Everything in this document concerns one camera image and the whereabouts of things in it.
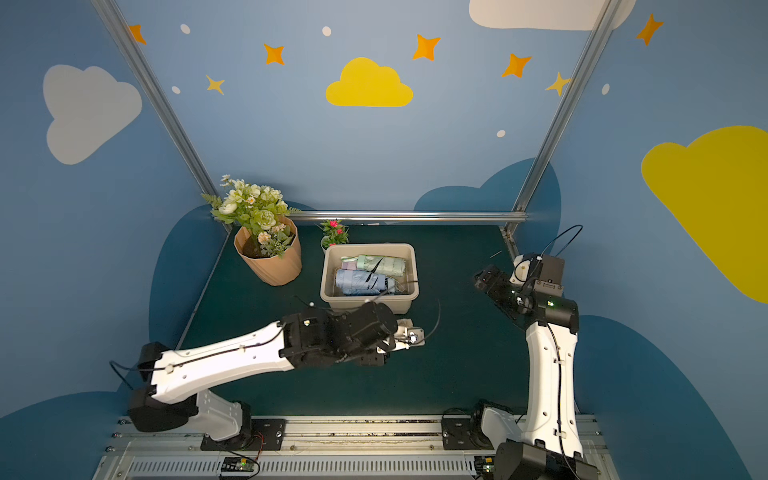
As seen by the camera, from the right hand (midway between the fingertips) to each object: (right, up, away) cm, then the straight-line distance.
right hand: (489, 283), depth 75 cm
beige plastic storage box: (-20, -4, +24) cm, 31 cm away
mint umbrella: (-28, +4, +20) cm, 34 cm away
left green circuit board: (-63, -44, -3) cm, 77 cm away
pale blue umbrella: (-34, -2, +16) cm, 37 cm away
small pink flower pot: (-44, +15, +26) cm, 53 cm away
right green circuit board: (-2, -45, -2) cm, 45 cm away
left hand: (-26, -8, -9) cm, 28 cm away
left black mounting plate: (-57, -38, -2) cm, 69 cm away
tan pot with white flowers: (-64, +13, +18) cm, 68 cm away
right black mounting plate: (-8, -37, 0) cm, 38 cm away
